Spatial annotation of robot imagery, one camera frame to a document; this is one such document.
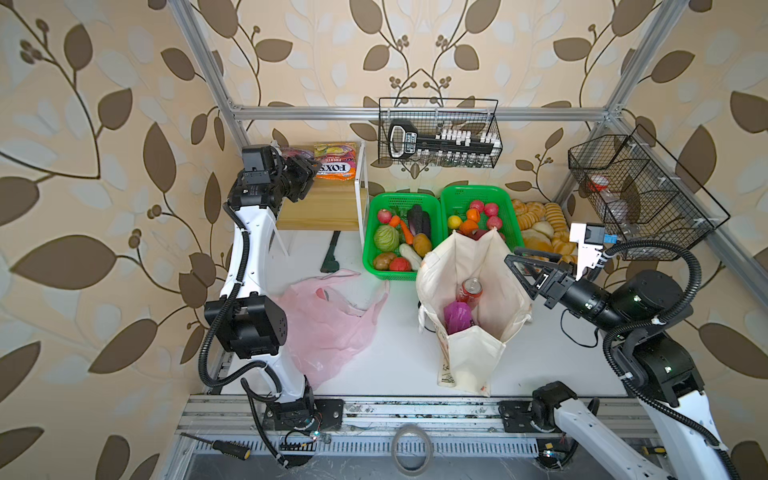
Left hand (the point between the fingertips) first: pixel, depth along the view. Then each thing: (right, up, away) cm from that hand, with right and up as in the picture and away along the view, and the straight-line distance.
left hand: (320, 163), depth 76 cm
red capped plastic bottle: (+75, -4, +5) cm, 75 cm away
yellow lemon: (+42, -13, +34) cm, 55 cm away
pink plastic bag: (0, -43, +11) cm, 45 cm away
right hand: (+41, -23, -24) cm, 52 cm away
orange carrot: (+20, -13, +37) cm, 44 cm away
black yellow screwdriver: (-19, -69, -7) cm, 72 cm away
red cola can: (+42, -35, +11) cm, 55 cm away
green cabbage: (+16, -19, +24) cm, 35 cm away
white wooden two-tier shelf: (+1, -10, +7) cm, 12 cm away
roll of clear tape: (+25, -68, -1) cm, 73 cm away
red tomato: (+21, -28, +20) cm, 41 cm away
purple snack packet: (+36, -40, +1) cm, 53 cm away
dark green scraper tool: (-4, -29, +28) cm, 40 cm away
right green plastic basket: (+43, -4, +40) cm, 59 cm away
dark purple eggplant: (+28, -13, +32) cm, 45 cm away
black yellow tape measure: (+25, -37, -9) cm, 46 cm away
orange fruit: (+50, -10, +38) cm, 63 cm away
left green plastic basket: (+21, -16, +35) cm, 44 cm away
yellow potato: (+29, -21, +26) cm, 44 cm away
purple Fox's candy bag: (-10, +6, +11) cm, 16 cm away
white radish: (+25, -26, +24) cm, 43 cm away
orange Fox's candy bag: (+3, +3, +8) cm, 9 cm away
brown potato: (+15, -27, +23) cm, 39 cm away
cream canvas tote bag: (+38, -49, -4) cm, 62 cm away
